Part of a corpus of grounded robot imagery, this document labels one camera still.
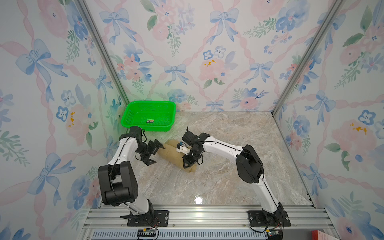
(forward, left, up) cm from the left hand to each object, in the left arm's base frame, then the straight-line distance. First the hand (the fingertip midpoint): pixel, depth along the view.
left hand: (162, 152), depth 86 cm
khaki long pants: (+1, -3, 0) cm, 3 cm away
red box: (-38, -74, -6) cm, 83 cm away
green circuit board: (-38, -57, -13) cm, 70 cm away
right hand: (-4, -14, -7) cm, 16 cm away
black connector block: (-37, +4, -13) cm, 40 cm away
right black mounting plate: (-31, -50, -9) cm, 60 cm away
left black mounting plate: (-33, +1, -3) cm, 33 cm away
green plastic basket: (+38, +15, -9) cm, 42 cm away
